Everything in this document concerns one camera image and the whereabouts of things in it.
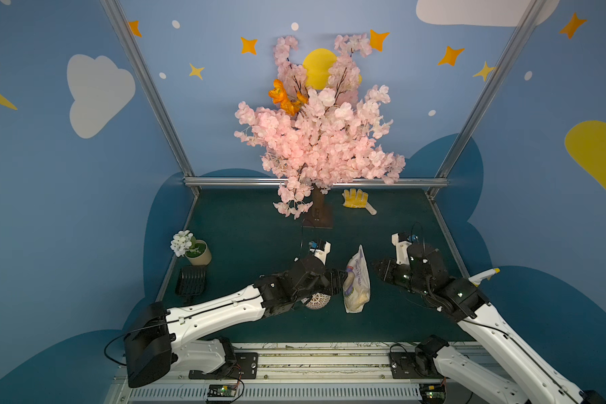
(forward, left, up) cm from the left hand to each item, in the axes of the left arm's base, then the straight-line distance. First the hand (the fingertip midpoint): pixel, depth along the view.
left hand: (342, 270), depth 73 cm
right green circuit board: (-28, -27, -22) cm, 44 cm away
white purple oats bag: (-2, -5, -7) cm, 9 cm away
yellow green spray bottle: (0, -43, -5) cm, 43 cm away
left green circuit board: (-28, +35, -21) cm, 49 cm away
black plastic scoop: (+4, +53, -20) cm, 57 cm away
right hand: (+3, -10, +1) cm, 10 cm away
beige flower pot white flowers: (+13, +52, -14) cm, 55 cm away
